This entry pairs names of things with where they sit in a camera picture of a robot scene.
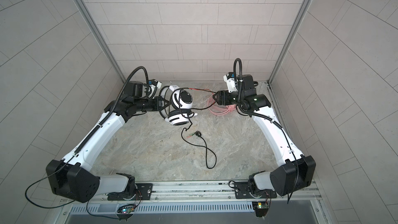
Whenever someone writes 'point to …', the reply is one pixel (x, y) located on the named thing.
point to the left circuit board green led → (126, 209)
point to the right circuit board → (261, 208)
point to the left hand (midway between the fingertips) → (173, 101)
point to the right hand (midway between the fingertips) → (218, 95)
